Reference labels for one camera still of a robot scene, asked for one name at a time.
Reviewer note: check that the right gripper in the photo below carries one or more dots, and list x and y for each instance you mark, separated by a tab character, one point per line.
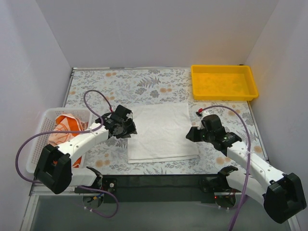
197	134

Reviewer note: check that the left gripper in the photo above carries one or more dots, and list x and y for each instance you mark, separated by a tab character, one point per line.
130	126

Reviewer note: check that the white towel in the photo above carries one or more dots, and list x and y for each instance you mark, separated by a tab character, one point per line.
161	134

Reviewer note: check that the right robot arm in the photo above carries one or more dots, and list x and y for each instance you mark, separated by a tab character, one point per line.
281	194

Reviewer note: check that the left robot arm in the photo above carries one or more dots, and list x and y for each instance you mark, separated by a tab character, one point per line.
55	166

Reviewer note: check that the yellow plastic tray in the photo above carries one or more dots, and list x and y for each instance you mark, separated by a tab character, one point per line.
223	83

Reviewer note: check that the orange patterned towel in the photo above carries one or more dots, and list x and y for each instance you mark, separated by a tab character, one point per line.
66	122

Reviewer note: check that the white plastic basket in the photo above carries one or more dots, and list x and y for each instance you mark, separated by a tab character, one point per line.
47	123

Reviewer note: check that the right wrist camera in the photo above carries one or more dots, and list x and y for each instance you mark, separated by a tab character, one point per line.
202	113

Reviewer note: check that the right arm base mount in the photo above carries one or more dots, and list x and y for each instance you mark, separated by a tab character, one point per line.
224	195

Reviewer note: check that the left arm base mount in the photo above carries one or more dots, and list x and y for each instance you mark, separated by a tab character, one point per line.
100	192

